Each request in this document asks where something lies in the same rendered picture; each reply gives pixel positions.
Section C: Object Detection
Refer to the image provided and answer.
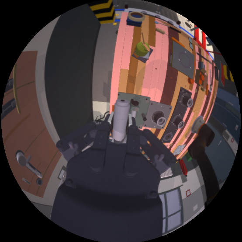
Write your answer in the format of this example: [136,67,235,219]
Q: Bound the black housing with white rim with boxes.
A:
[180,93,194,108]
[173,114,185,129]

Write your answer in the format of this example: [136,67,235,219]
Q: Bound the white vent grille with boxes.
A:
[160,168,174,179]

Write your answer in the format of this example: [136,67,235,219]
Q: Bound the dark grey square plate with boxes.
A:
[171,40,196,80]

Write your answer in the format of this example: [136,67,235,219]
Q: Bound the blue cabinet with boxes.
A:
[209,86,240,186]

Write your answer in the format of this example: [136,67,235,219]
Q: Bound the large dark grey panel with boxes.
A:
[44,3,102,133]

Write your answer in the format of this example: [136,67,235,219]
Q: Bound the grey square nest plate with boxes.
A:
[143,100,173,129]

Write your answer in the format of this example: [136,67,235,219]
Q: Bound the cardboard box with orange parts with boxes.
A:
[194,69,208,91]

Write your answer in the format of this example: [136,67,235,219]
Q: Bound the black cylinder with white rim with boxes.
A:
[152,110,167,127]

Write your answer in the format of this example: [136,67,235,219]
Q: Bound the blue flat box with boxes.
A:
[126,17,143,27]

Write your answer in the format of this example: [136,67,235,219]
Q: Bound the window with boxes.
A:
[159,187,184,235]

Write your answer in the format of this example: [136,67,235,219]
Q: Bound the yellow black striped block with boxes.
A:
[89,0,116,24]

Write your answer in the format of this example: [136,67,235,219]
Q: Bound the orange flat tool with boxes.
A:
[171,37,186,48]

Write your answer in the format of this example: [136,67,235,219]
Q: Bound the wooden brush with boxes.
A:
[141,32,150,52]

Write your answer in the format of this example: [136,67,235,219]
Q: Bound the red fire extinguisher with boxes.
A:
[178,159,188,177]

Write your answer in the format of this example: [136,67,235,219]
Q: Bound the dark blue notebook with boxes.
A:
[131,47,154,64]

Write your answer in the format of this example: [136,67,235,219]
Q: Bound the grey-green gauge base plate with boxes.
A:
[117,92,152,129]

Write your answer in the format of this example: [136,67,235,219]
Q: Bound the beige tape roll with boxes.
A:
[128,10,146,22]

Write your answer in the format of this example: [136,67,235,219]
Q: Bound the black pocket tray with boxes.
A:
[160,86,194,143]

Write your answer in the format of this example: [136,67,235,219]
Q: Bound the black handled long tool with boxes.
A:
[154,21,182,34]

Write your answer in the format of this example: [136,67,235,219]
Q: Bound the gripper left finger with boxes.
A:
[55,121,111,161]

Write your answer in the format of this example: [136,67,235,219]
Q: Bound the black cable bundle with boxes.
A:
[94,111,111,123]

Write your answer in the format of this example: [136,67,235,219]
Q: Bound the silver torch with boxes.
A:
[15,149,44,179]

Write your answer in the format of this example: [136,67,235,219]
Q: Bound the light grey hinge plate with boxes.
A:
[173,144,187,156]

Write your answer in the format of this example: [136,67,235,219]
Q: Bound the white wall socket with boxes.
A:
[57,166,67,180]

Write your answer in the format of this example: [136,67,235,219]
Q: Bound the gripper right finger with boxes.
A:
[126,125,178,172]

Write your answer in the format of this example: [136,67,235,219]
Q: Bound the red rack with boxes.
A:
[194,24,208,50]

